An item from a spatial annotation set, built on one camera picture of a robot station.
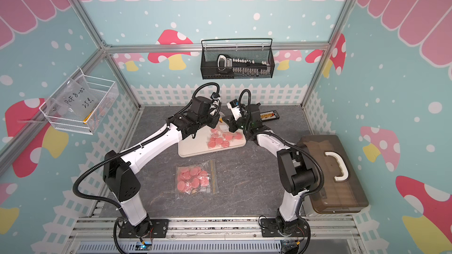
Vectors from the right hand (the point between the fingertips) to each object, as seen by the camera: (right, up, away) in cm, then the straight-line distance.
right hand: (223, 118), depth 89 cm
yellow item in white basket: (-53, -1, -20) cm, 57 cm away
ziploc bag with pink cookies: (-13, -30, -3) cm, 33 cm away
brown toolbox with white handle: (+50, -30, -17) cm, 61 cm away
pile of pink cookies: (-1, -12, +13) cm, 18 cm away
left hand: (-4, +1, -5) cm, 6 cm away
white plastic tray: (-15, -16, +10) cm, 24 cm away
